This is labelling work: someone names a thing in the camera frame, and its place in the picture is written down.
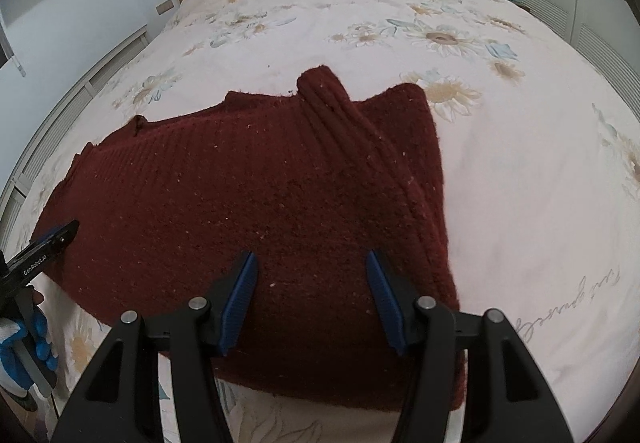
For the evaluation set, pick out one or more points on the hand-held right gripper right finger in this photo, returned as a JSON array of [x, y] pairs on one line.
[[387, 303]]

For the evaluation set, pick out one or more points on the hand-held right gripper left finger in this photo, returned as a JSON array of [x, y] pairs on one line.
[[240, 298]]

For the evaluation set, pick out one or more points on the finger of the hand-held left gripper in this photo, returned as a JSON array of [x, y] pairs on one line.
[[57, 238]]

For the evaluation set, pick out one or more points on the dark red knit sweater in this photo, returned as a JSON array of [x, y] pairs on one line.
[[250, 183]]

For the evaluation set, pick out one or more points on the person's left hand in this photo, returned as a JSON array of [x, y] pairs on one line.
[[41, 333]]

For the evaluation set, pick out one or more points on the floral pink duvet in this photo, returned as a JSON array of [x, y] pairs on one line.
[[500, 173]]

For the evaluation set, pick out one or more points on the bronze wall socket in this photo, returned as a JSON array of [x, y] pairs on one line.
[[165, 6]]

